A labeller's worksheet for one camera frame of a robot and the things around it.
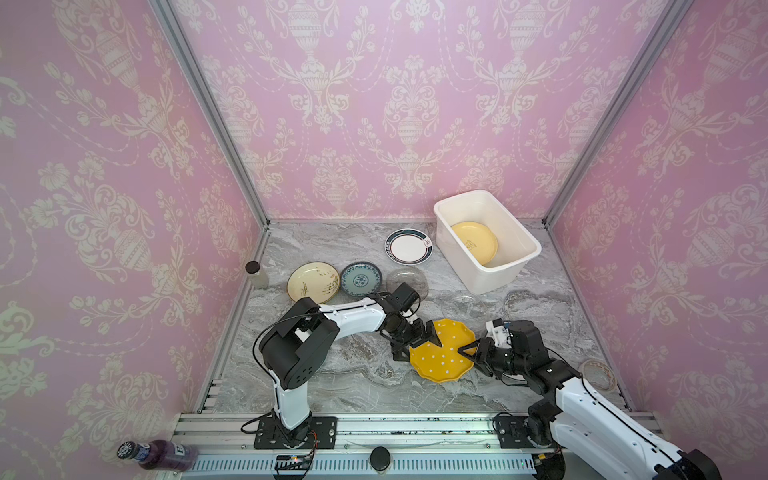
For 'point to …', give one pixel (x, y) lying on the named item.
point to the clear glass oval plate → (411, 276)
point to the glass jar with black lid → (259, 278)
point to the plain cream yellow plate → (479, 238)
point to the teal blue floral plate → (360, 279)
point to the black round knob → (380, 458)
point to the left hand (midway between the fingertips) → (432, 354)
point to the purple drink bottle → (161, 455)
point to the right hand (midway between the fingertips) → (461, 353)
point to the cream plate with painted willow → (316, 280)
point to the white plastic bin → (516, 249)
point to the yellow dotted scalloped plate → (445, 363)
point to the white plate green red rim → (409, 246)
